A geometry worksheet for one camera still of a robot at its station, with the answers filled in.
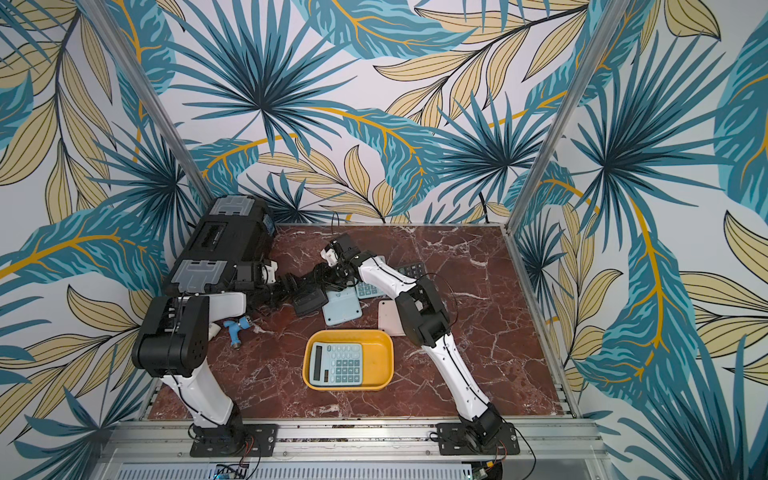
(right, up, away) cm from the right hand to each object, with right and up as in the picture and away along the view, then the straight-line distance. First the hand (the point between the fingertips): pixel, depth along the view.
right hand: (312, 283), depth 96 cm
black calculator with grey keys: (+33, +4, +2) cm, 33 cm away
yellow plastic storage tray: (+21, -21, -9) cm, 31 cm away
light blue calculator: (+10, -22, -12) cm, 27 cm away
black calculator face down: (-1, -6, -1) cm, 6 cm away
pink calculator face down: (+25, -11, -2) cm, 27 cm away
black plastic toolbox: (-25, +17, 0) cm, 30 cm away
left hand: (-4, -2, +2) cm, 5 cm away
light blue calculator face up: (+17, -3, +4) cm, 18 cm away
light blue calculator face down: (+9, -7, 0) cm, 12 cm away
